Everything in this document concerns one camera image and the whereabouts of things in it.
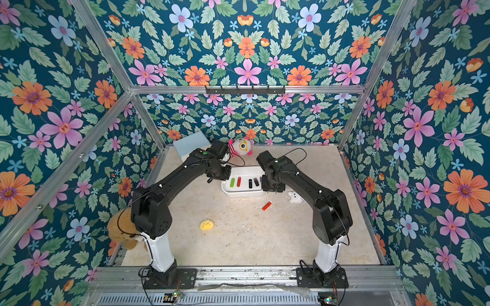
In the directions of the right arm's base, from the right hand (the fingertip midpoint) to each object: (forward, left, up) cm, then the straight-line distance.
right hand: (270, 187), depth 87 cm
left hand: (+5, +19, +3) cm, 20 cm away
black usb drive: (+10, +8, -10) cm, 16 cm away
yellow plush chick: (-15, +29, -9) cm, 34 cm away
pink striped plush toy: (+30, +17, -4) cm, 35 cm away
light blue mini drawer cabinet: (+22, +46, +4) cm, 52 cm away
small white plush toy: (0, -12, -8) cm, 15 cm away
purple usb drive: (+13, +5, -11) cm, 18 cm away
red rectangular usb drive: (-4, +1, -11) cm, 12 cm away
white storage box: (+10, +14, -10) cm, 20 cm away
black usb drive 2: (+9, +11, -10) cm, 17 cm away
